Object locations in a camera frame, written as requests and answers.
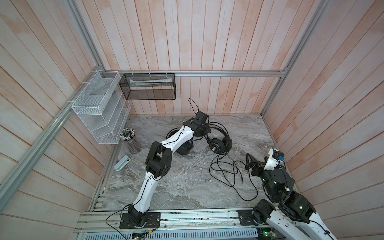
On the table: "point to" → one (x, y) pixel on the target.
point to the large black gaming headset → (184, 149)
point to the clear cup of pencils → (128, 135)
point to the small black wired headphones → (235, 174)
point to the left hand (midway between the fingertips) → (210, 132)
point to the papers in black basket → (137, 83)
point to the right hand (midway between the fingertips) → (256, 156)
